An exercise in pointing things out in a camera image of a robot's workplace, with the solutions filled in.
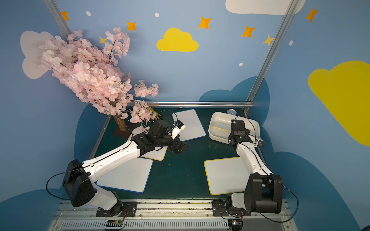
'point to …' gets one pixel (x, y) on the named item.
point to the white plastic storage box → (222, 135)
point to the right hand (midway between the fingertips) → (247, 129)
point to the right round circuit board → (237, 225)
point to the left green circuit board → (114, 224)
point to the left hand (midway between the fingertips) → (184, 137)
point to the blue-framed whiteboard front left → (134, 177)
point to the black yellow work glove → (157, 114)
